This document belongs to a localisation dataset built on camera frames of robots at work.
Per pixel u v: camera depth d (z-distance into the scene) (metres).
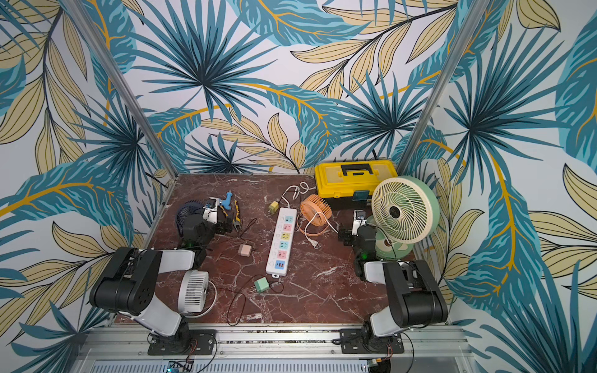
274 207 1.03
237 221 1.01
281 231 0.97
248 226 1.00
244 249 0.91
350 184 1.00
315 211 0.91
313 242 0.95
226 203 1.06
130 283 0.46
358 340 0.73
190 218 0.92
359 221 0.80
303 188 1.13
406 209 0.76
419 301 0.44
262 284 0.84
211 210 0.80
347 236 0.83
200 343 0.72
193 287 0.75
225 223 0.82
